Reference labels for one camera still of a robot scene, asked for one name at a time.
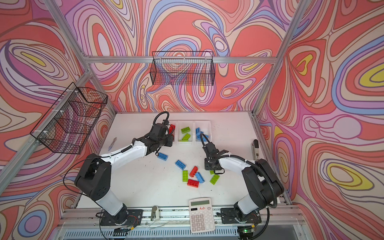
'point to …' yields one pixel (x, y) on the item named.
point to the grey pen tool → (114, 141)
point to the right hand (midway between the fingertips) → (212, 168)
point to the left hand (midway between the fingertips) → (173, 136)
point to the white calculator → (201, 215)
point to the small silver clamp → (155, 213)
